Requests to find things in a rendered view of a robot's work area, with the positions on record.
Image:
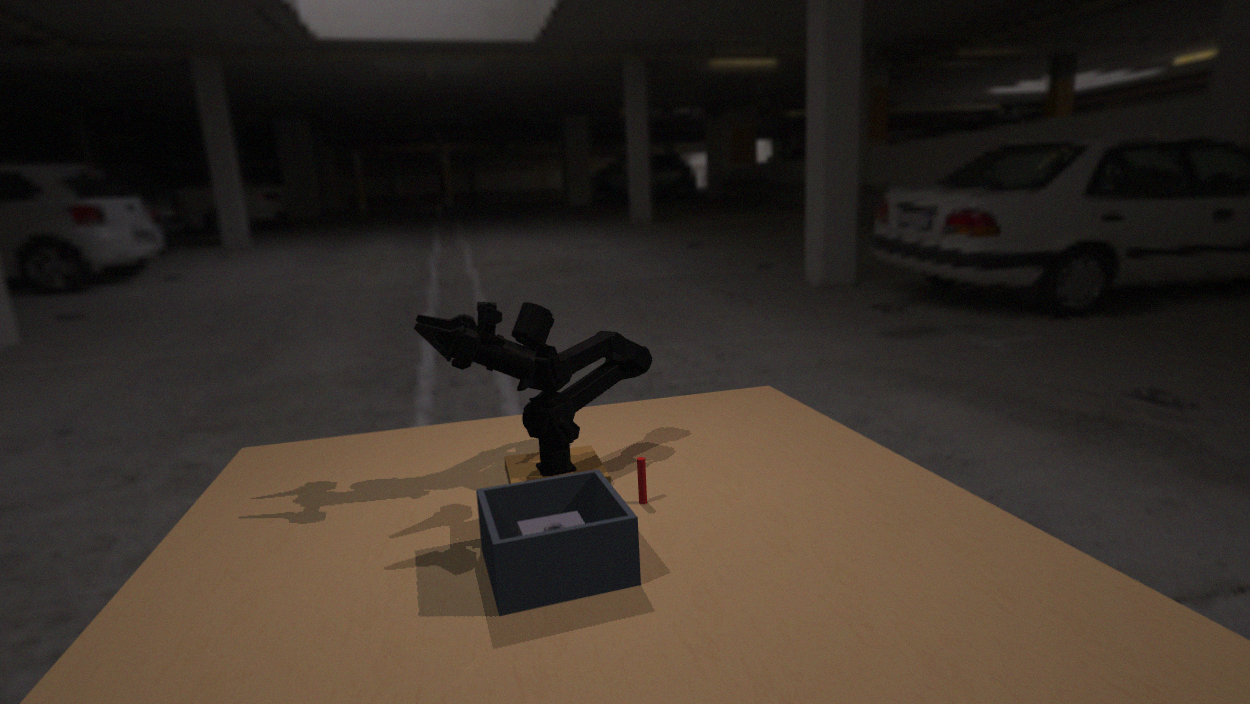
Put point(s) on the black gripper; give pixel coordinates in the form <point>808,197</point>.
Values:
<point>457,338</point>

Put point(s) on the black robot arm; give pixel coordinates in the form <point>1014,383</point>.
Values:
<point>549,416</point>

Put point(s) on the dark red peg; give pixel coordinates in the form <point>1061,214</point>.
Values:
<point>641,468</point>

